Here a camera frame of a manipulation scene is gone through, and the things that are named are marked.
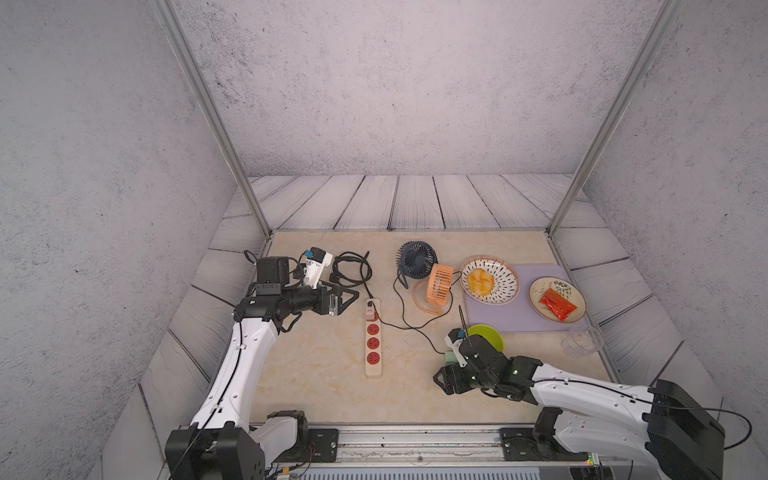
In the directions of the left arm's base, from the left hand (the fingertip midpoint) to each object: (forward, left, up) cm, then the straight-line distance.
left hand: (348, 291), depth 75 cm
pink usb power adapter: (+3, -4, -15) cm, 16 cm away
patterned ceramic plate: (+15, -50, -22) cm, 56 cm away
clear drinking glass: (-5, -67, -21) cm, 70 cm away
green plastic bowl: (-3, -39, -19) cm, 44 cm away
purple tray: (+5, -50, -23) cm, 55 cm away
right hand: (-14, -25, -20) cm, 35 cm away
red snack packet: (+7, -63, -20) cm, 67 cm away
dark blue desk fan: (+23, -20, -15) cm, 34 cm away
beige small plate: (+14, -61, -22) cm, 66 cm away
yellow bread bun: (+16, -41, -20) cm, 48 cm away
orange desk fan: (+8, -22, -14) cm, 28 cm away
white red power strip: (-3, -5, -21) cm, 22 cm away
